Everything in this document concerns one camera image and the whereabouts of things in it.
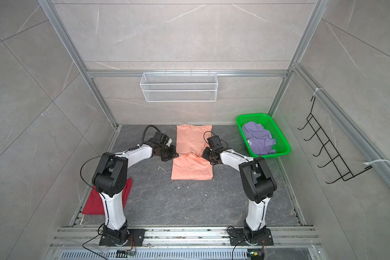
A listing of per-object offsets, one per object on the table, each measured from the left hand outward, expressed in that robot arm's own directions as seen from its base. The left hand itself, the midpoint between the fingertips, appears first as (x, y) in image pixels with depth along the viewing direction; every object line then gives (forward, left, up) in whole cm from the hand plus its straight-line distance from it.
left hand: (179, 151), depth 98 cm
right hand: (-1, -15, -2) cm, 16 cm away
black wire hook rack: (-22, -67, +26) cm, 75 cm away
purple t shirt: (+10, -55, -3) cm, 56 cm away
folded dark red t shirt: (-28, +43, -5) cm, 52 cm away
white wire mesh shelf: (+33, -1, +23) cm, 41 cm away
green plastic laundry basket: (+2, -66, 0) cm, 66 cm away
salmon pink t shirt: (+12, -8, -6) cm, 15 cm away
